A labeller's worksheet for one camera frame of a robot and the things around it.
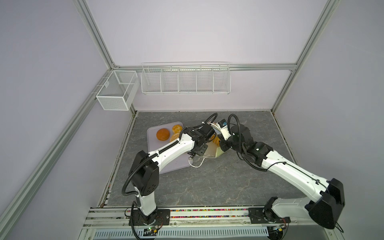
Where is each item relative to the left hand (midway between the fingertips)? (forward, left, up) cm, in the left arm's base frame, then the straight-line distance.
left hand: (197, 150), depth 84 cm
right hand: (+2, -12, +11) cm, 16 cm away
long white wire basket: (+44, +4, +18) cm, 48 cm away
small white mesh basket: (+46, +53, +9) cm, 71 cm away
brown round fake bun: (+18, +23, -9) cm, 30 cm away
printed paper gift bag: (-5, -8, +7) cm, 12 cm away
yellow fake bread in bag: (-5, -8, +17) cm, 20 cm away
